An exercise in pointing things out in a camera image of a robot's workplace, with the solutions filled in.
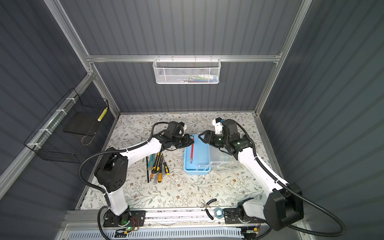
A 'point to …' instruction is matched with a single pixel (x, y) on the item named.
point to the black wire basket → (65, 133)
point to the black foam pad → (83, 123)
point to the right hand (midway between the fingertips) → (203, 138)
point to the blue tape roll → (218, 213)
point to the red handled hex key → (192, 153)
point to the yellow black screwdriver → (166, 168)
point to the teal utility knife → (151, 160)
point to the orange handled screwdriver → (160, 176)
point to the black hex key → (147, 169)
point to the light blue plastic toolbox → (205, 158)
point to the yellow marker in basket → (102, 114)
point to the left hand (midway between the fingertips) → (194, 141)
